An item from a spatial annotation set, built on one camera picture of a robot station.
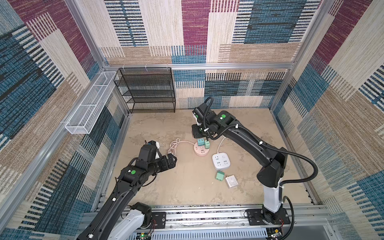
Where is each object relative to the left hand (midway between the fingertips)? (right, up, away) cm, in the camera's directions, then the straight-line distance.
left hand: (170, 159), depth 76 cm
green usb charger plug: (+20, +5, +18) cm, 27 cm away
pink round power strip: (+16, +1, +20) cm, 26 cm away
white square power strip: (+28, -5, +15) cm, 32 cm away
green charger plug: (+26, -11, +9) cm, 30 cm away
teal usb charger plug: (+16, +6, +19) cm, 25 cm away
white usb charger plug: (+32, -14, +7) cm, 36 cm away
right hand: (+13, +12, +2) cm, 18 cm away
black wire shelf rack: (-22, +42, +34) cm, 59 cm away
